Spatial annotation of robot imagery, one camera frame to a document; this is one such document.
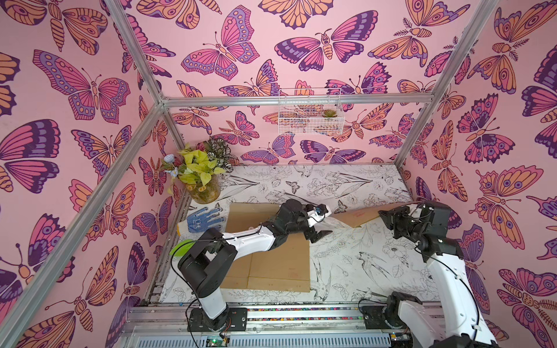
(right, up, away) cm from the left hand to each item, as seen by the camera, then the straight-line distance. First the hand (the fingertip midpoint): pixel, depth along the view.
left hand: (328, 219), depth 82 cm
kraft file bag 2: (-19, -20, +4) cm, 28 cm away
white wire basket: (-4, +45, +24) cm, 51 cm away
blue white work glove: (-55, -4, +16) cm, 58 cm away
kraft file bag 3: (+9, +1, -4) cm, 10 cm away
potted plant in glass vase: (-51, +20, +6) cm, 55 cm away
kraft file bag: (-8, -17, +6) cm, 20 cm away
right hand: (+18, +5, -6) cm, 19 cm away
